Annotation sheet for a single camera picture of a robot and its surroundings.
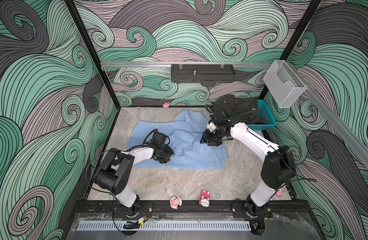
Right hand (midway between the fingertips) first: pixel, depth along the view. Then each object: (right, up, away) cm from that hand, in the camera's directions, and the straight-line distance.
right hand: (203, 142), depth 84 cm
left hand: (-17, -8, +7) cm, 20 cm away
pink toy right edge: (+38, -25, -8) cm, 47 cm away
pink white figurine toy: (-16, -28, -11) cm, 34 cm away
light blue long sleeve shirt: (-11, +3, +14) cm, 18 cm away
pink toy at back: (-25, +25, +34) cm, 49 cm away
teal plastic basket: (+50, +19, +25) cm, 59 cm away
